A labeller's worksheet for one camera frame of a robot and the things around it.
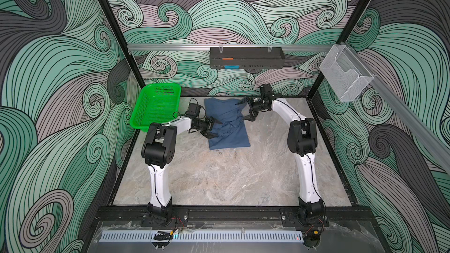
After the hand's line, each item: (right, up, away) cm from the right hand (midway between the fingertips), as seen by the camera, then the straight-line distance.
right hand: (239, 110), depth 99 cm
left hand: (-10, -9, -5) cm, 14 cm away
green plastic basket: (-55, +5, +16) cm, 58 cm away
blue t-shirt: (-4, -13, +1) cm, 14 cm away
